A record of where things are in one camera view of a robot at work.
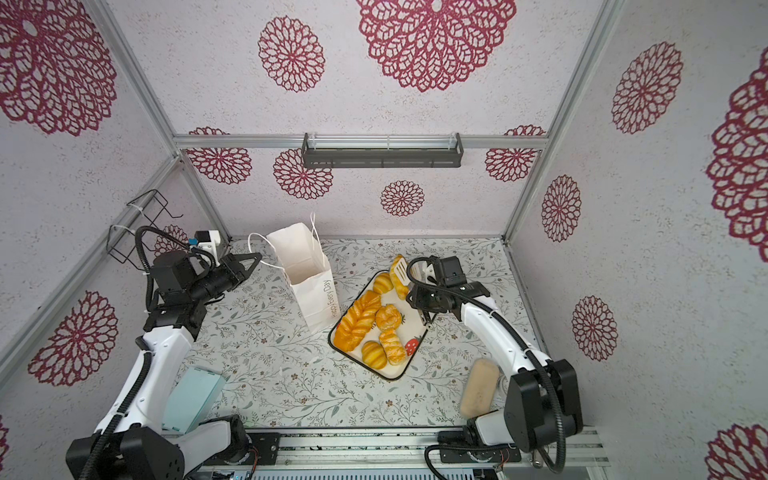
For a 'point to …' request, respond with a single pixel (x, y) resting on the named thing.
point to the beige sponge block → (480, 387)
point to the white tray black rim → (377, 328)
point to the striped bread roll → (401, 289)
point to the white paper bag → (300, 252)
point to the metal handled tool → (537, 459)
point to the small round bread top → (383, 283)
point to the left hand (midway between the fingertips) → (262, 260)
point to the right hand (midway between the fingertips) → (412, 293)
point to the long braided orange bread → (356, 321)
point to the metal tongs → (401, 268)
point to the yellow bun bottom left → (374, 355)
